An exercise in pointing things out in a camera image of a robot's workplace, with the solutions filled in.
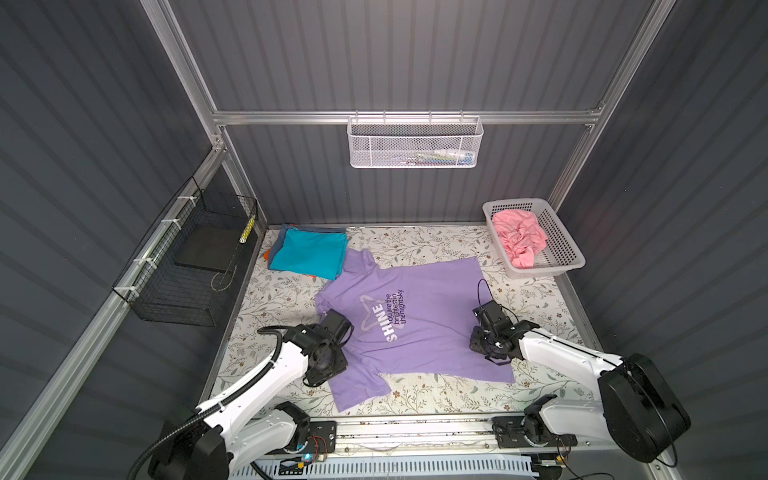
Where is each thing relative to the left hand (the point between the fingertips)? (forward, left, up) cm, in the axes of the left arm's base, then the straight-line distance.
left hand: (338, 369), depth 80 cm
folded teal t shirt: (+42, +10, 0) cm, 43 cm away
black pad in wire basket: (+24, +31, +25) cm, 46 cm away
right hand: (+6, -41, -4) cm, 42 cm away
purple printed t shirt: (+14, -22, -5) cm, 27 cm away
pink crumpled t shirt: (+46, -67, +2) cm, 81 cm away
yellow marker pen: (+32, +24, +23) cm, 46 cm away
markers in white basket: (+54, -32, +30) cm, 70 cm away
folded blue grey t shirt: (+54, +11, 0) cm, 56 cm away
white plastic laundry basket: (+36, -77, +2) cm, 85 cm away
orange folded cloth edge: (+45, +29, -3) cm, 54 cm away
